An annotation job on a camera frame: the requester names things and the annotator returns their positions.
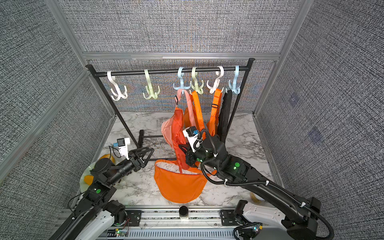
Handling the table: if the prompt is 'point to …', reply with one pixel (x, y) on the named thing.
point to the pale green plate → (83, 186)
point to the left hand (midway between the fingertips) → (154, 149)
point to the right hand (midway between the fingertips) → (180, 142)
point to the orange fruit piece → (89, 179)
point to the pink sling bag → (167, 128)
